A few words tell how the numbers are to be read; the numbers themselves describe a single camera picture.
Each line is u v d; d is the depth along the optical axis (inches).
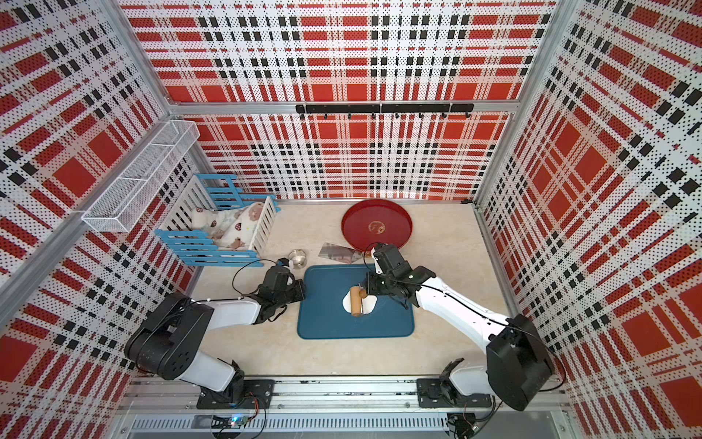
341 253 58.4
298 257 40.1
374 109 34.8
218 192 46.6
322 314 34.8
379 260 25.7
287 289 31.5
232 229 41.2
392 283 24.4
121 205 27.6
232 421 27.3
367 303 34.6
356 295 34.6
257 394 29.2
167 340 17.8
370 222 44.9
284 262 33.9
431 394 28.6
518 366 16.1
